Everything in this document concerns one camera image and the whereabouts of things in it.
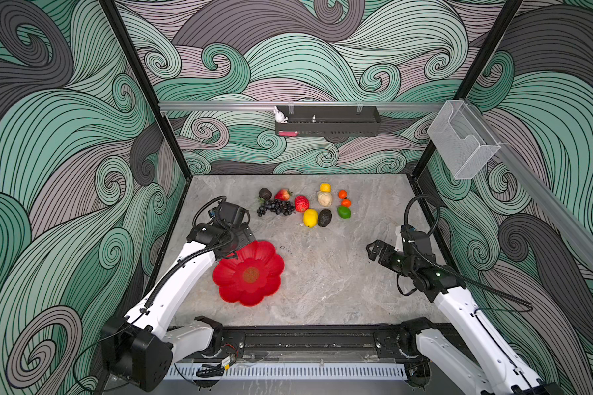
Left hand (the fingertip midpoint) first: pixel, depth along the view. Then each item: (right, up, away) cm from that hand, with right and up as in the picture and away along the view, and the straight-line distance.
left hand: (240, 237), depth 79 cm
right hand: (+46, -5, 0) cm, 46 cm away
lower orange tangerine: (+41, +11, +27) cm, 51 cm away
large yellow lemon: (+25, +4, +21) cm, 33 cm away
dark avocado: (+31, +5, +21) cm, 38 cm away
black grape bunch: (+11, +9, +24) cm, 28 cm away
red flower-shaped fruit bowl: (+1, -16, +8) cm, 18 cm away
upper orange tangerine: (+40, +14, +31) cm, 53 cm away
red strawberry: (+13, +14, +29) cm, 35 cm away
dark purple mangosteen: (+5, +15, +30) cm, 34 cm away
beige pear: (+32, +12, +27) cm, 43 cm away
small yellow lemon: (+33, +18, +33) cm, 50 cm away
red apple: (+21, +11, +24) cm, 34 cm away
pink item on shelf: (+16, +37, +10) cm, 42 cm away
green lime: (+39, +7, +24) cm, 47 cm away
